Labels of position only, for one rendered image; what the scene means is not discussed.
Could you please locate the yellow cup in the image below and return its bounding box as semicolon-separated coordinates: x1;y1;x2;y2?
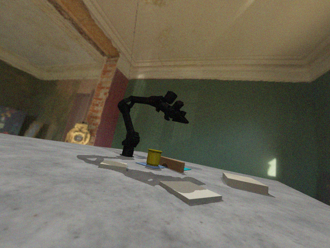
146;149;162;166

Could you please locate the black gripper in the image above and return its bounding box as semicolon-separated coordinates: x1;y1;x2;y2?
164;105;189;124

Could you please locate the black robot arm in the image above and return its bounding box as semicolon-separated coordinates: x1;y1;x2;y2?
118;91;184;157

